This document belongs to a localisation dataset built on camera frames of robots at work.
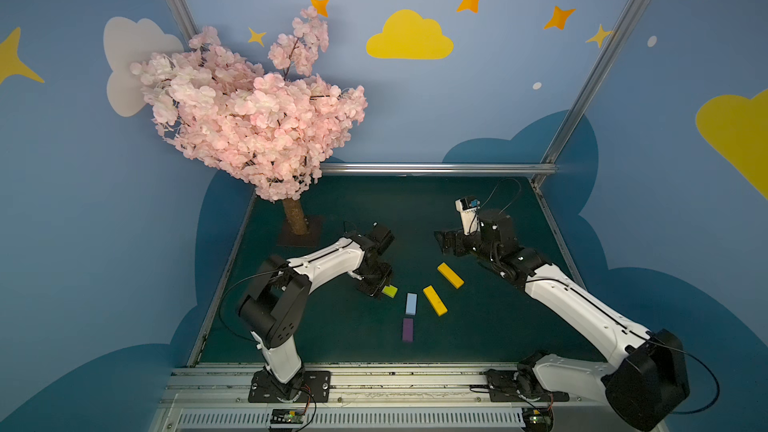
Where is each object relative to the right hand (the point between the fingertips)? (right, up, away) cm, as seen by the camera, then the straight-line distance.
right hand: (454, 225), depth 82 cm
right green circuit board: (+19, -48, -9) cm, 52 cm away
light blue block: (-11, -24, +6) cm, 27 cm away
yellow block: (-4, -23, +7) cm, 24 cm away
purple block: (-13, -30, +2) cm, 33 cm away
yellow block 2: (+2, -17, +12) cm, 21 cm away
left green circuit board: (-43, -46, -10) cm, 64 cm away
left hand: (-17, -18, +6) cm, 25 cm away
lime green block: (-18, -20, +8) cm, 28 cm away
